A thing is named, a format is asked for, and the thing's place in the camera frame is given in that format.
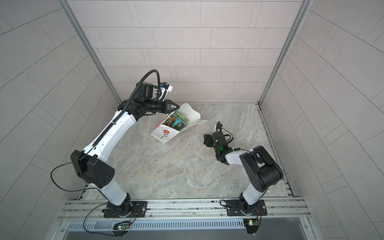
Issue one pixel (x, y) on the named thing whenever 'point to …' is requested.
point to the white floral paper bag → (163, 133)
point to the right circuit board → (252, 225)
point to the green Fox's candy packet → (180, 120)
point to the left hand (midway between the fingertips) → (182, 105)
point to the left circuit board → (123, 227)
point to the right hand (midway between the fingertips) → (208, 135)
